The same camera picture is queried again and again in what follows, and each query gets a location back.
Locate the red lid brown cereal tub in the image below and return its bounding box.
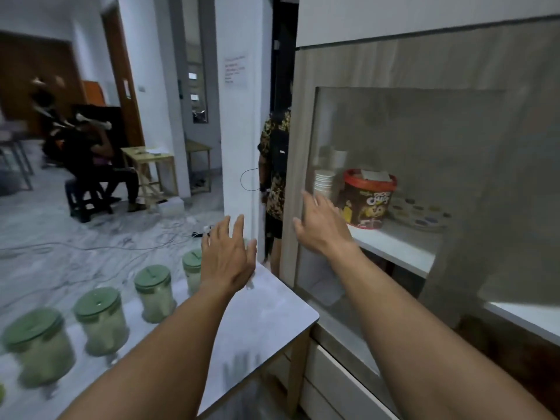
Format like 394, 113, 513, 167
337, 169, 398, 230

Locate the wooden table frame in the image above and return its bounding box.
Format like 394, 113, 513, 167
284, 327, 314, 418

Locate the orange panel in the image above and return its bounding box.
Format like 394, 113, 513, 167
80, 79, 107, 107

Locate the tall wall mirror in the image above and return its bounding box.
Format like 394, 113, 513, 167
181, 0, 209, 124

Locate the grey metal table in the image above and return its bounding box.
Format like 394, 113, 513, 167
0, 128, 36, 191

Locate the white paper slip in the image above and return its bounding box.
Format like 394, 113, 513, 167
359, 169, 393, 183

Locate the person's right hand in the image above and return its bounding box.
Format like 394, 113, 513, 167
292, 190, 361, 263

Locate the person's left hand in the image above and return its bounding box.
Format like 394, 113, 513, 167
199, 213, 259, 301

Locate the stack of white paper cups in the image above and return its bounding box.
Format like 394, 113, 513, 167
313, 169, 337, 202

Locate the black plastic stool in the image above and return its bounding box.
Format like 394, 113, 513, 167
64, 178, 113, 223

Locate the person's left forearm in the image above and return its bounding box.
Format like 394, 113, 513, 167
59, 289, 246, 420

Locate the white paper wall notice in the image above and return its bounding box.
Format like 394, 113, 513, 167
223, 52, 249, 88

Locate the white upper cabinet door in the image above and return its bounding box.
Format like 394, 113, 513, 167
296, 0, 560, 48

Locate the patterned plate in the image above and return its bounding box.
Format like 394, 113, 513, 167
388, 196, 452, 232

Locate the brown wooden double door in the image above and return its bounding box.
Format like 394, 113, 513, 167
0, 30, 86, 136

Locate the small wooden side table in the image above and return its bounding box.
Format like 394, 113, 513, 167
184, 139, 213, 195
120, 145, 180, 206

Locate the wood grain glass cabinet door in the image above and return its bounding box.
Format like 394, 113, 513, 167
279, 17, 560, 403

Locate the person's right forearm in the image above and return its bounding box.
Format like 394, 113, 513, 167
328, 244, 557, 420

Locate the wood grain kitchen cabinet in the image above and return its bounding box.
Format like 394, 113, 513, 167
279, 0, 560, 420

